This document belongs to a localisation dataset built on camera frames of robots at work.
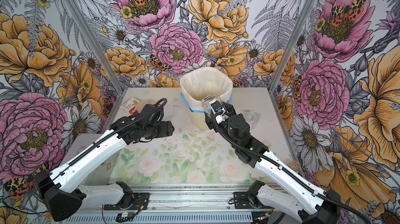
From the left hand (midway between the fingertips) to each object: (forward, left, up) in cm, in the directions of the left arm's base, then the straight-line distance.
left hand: (164, 134), depth 75 cm
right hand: (+6, -23, +11) cm, 26 cm away
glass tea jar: (+8, -20, +15) cm, 26 cm away
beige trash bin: (+12, -16, -5) cm, 20 cm away
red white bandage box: (+31, +31, -16) cm, 47 cm away
